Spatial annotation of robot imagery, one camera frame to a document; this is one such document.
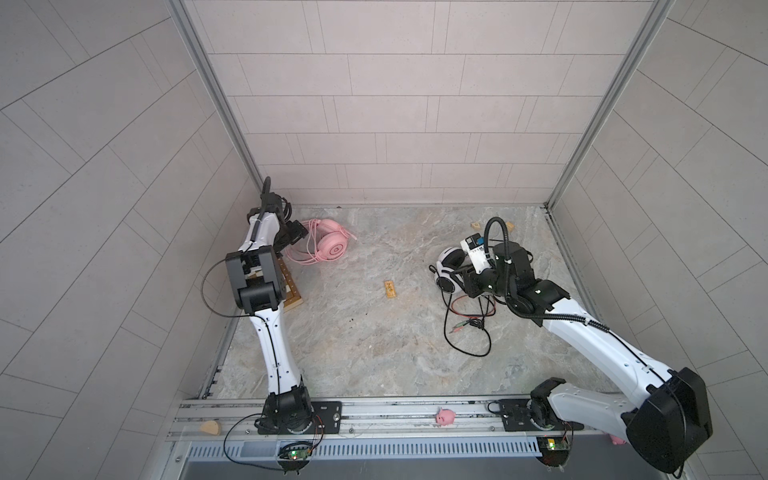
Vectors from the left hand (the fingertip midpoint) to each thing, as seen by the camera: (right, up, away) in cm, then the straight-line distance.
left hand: (299, 233), depth 104 cm
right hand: (+50, -10, -25) cm, 57 cm away
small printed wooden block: (+32, -18, -10) cm, 38 cm away
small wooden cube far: (+76, +3, +5) cm, 76 cm away
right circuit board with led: (+71, -50, -35) cm, 94 cm away
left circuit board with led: (+12, -48, -39) cm, 63 cm away
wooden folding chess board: (+3, -19, -15) cm, 24 cm away
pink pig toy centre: (+46, -43, -34) cm, 71 cm away
